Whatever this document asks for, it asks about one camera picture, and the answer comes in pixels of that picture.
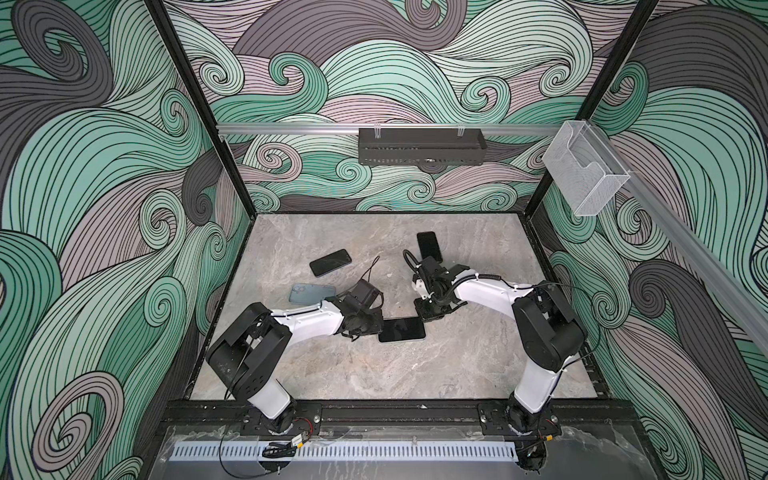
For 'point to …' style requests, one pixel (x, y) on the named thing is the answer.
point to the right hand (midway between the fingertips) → (421, 318)
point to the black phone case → (429, 246)
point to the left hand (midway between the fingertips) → (383, 325)
